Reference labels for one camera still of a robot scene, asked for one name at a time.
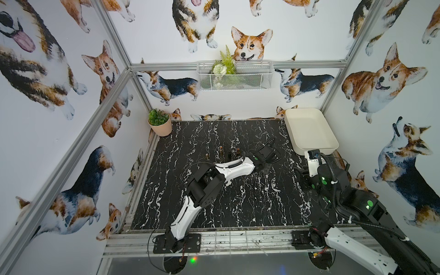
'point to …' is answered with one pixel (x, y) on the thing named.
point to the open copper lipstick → (238, 150)
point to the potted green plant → (160, 122)
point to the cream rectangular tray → (309, 129)
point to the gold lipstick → (221, 152)
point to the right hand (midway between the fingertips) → (298, 167)
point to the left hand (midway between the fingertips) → (268, 163)
